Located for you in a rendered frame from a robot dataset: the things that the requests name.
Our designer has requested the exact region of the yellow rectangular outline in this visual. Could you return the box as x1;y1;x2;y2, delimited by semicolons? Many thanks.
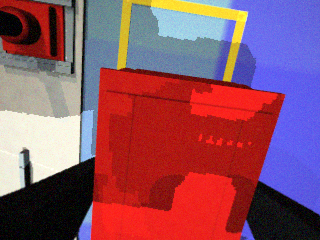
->
117;0;247;82

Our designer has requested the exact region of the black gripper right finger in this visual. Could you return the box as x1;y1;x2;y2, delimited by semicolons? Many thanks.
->
246;180;320;240

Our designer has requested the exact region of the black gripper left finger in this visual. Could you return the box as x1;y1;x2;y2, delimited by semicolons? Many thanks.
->
0;157;95;240

